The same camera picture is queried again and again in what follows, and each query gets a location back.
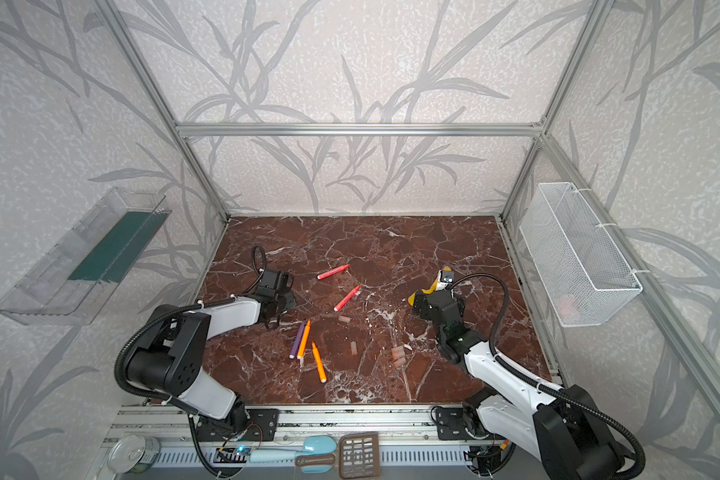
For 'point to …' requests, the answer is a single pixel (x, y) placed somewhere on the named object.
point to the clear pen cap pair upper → (397, 352)
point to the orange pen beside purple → (304, 340)
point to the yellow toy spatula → (430, 290)
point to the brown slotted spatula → (359, 455)
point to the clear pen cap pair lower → (400, 362)
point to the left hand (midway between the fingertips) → (291, 288)
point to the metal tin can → (133, 454)
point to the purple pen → (296, 342)
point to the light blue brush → (313, 446)
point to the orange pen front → (320, 366)
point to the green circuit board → (232, 455)
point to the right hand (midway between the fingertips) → (434, 283)
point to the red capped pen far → (332, 271)
